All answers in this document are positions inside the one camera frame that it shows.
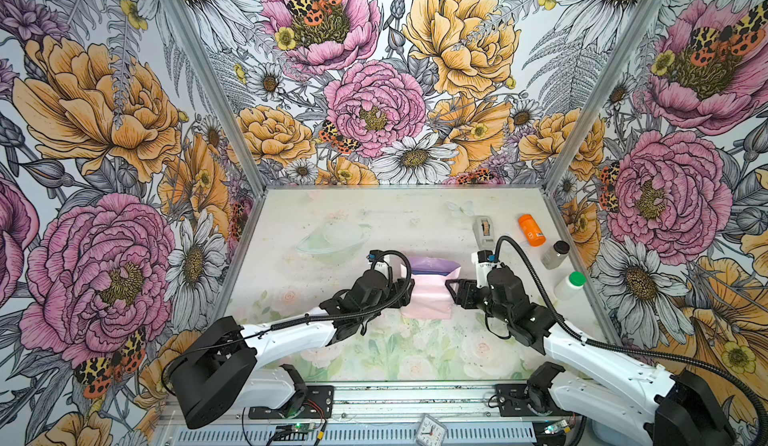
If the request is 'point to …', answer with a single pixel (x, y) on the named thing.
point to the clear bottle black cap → (555, 255)
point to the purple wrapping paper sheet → (431, 296)
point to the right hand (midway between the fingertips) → (453, 294)
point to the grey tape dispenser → (484, 232)
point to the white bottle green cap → (570, 286)
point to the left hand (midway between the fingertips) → (403, 291)
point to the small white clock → (431, 432)
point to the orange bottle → (532, 230)
